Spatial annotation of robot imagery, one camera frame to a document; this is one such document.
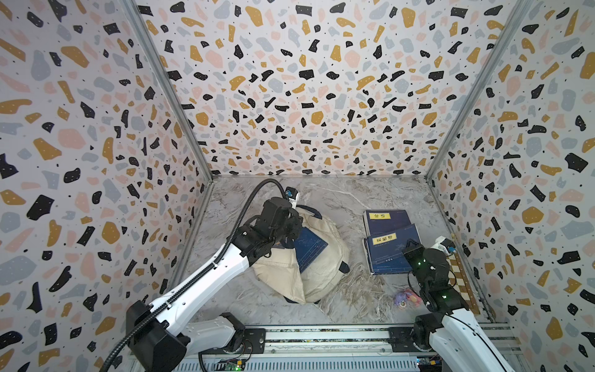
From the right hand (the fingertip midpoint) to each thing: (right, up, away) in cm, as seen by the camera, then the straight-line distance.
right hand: (409, 239), depth 81 cm
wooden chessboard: (+20, -16, +4) cm, 25 cm away
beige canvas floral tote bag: (-45, -9, -5) cm, 46 cm away
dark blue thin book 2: (-36, -5, +11) cm, 38 cm away
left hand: (-38, +9, -6) cm, 40 cm away
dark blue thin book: (-6, -6, +8) cm, 11 cm away
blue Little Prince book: (-7, +4, +17) cm, 19 cm away
